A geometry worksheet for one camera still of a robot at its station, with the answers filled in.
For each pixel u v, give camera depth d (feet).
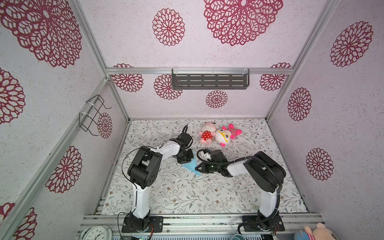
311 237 2.13
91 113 2.57
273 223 2.28
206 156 2.95
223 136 3.29
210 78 3.08
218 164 2.56
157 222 2.46
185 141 2.62
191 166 3.09
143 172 1.71
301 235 2.13
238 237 2.22
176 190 2.80
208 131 3.45
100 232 2.25
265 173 1.69
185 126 2.86
